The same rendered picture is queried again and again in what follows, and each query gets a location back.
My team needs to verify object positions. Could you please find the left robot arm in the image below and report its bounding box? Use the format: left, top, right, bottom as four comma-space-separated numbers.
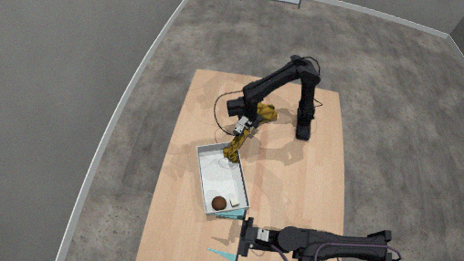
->
245, 226, 392, 261

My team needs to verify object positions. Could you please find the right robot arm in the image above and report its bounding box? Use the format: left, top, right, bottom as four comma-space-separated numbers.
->
227, 55, 321, 139

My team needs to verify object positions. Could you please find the yellow striped necktie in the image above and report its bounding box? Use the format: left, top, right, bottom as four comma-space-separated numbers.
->
223, 102, 278, 163

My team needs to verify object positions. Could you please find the white rectangular tray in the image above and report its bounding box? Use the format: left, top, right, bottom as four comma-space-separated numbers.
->
196, 141, 250, 216

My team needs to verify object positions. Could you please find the brown ball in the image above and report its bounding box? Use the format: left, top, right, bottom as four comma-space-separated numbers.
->
212, 196, 227, 211

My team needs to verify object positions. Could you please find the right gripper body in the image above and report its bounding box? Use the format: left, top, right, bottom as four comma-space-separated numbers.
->
234, 111, 263, 133

